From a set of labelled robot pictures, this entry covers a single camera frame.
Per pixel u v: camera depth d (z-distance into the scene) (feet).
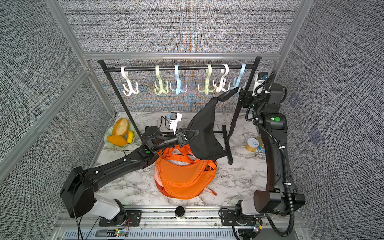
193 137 2.09
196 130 2.09
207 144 2.23
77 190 1.33
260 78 1.81
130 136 3.29
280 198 1.25
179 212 2.23
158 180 2.59
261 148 3.11
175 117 1.99
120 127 3.29
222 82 2.14
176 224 2.40
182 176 2.49
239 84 2.18
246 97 1.95
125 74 1.92
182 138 1.95
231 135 2.70
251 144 3.12
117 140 3.21
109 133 3.35
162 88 2.18
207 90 2.16
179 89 2.19
